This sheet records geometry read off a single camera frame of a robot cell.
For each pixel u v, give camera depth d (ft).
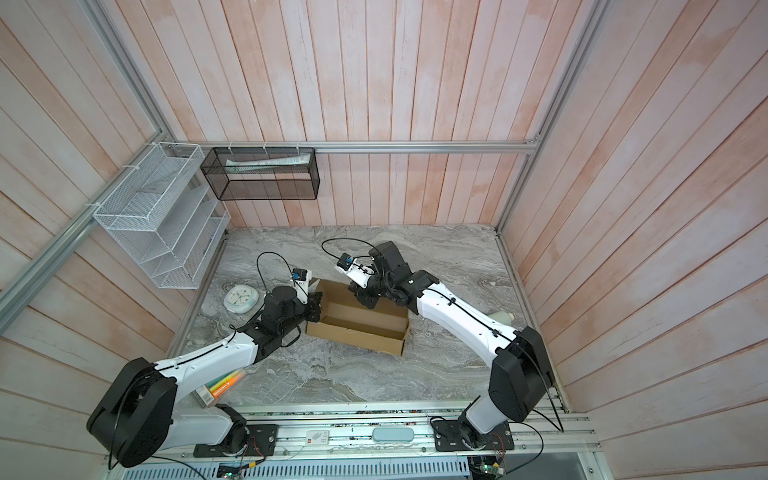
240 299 3.21
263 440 2.41
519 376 1.38
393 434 2.39
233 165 2.92
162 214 2.40
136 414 1.35
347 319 3.08
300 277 2.45
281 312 2.17
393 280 2.00
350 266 2.21
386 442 2.41
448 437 2.40
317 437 2.40
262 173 3.41
